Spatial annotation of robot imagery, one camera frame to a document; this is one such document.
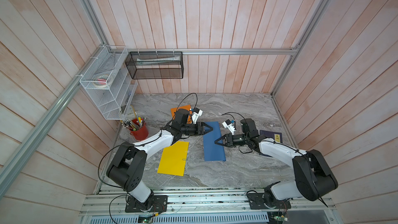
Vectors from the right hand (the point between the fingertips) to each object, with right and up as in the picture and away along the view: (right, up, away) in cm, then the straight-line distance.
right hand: (216, 142), depth 82 cm
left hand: (-4, +6, -1) cm, 7 cm away
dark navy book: (+40, +1, +13) cm, 42 cm away
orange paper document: (-17, +19, +32) cm, 41 cm away
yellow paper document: (-24, -11, +5) cm, 27 cm away
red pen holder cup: (-44, +5, +6) cm, 45 cm away
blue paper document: (-3, -4, -2) cm, 6 cm away
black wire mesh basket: (-39, +48, +23) cm, 66 cm away
